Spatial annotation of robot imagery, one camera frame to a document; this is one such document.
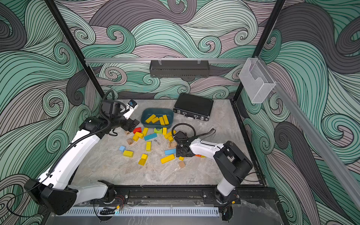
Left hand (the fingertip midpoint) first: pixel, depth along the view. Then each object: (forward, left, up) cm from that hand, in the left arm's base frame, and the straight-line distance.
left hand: (131, 115), depth 75 cm
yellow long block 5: (+3, -18, -27) cm, 33 cm away
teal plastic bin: (+19, -10, -27) cm, 34 cm away
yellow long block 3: (-14, -19, -27) cm, 36 cm away
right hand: (-10, -27, -28) cm, 40 cm away
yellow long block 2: (+14, -14, -26) cm, 33 cm away
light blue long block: (-9, -21, -27) cm, 36 cm away
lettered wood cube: (+5, +10, -26) cm, 28 cm away
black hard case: (+32, -39, -28) cm, 58 cm away
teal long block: (+3, -6, -28) cm, 29 cm away
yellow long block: (+19, -16, -27) cm, 36 cm away
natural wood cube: (-16, -29, -29) cm, 44 cm away
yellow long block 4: (-14, -28, -26) cm, 40 cm away
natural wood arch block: (-4, -22, -27) cm, 35 cm away
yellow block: (+19, -4, -27) cm, 33 cm away
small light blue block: (-7, +11, -26) cm, 29 cm away
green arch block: (+6, -11, -26) cm, 29 cm away
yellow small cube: (0, -21, -26) cm, 34 cm away
